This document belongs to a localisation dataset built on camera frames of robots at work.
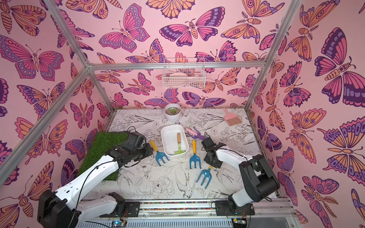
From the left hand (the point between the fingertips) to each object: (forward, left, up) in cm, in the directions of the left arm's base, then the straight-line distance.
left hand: (153, 149), depth 81 cm
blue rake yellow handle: (+3, -1, -14) cm, 15 cm away
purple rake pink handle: (+19, -25, -12) cm, 34 cm away
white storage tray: (+18, -6, -13) cm, 23 cm away
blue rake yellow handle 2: (+1, -25, -14) cm, 28 cm away
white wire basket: (+45, -17, +21) cm, 53 cm away
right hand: (-2, -33, -14) cm, 36 cm away
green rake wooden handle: (+6, -14, -13) cm, 20 cm away
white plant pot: (+33, -9, -4) cm, 34 cm away
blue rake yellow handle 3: (-9, -31, -13) cm, 35 cm away
